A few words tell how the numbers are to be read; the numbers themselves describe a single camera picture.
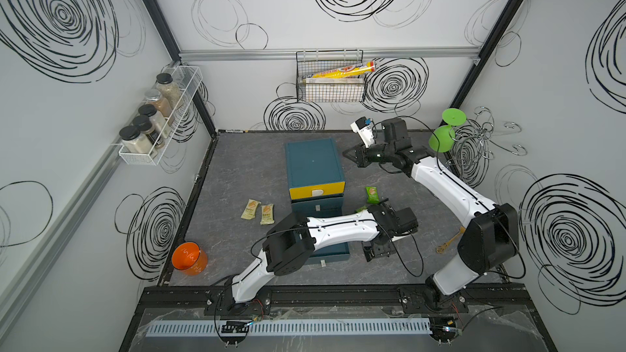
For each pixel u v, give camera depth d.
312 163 0.82
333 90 0.87
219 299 0.73
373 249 0.72
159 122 0.68
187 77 0.98
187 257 0.80
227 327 0.72
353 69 0.86
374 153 0.71
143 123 0.63
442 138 0.86
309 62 0.94
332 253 0.79
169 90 0.75
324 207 0.83
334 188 0.80
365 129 0.72
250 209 0.92
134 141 0.61
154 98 0.68
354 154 0.75
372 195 0.96
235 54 0.91
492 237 0.44
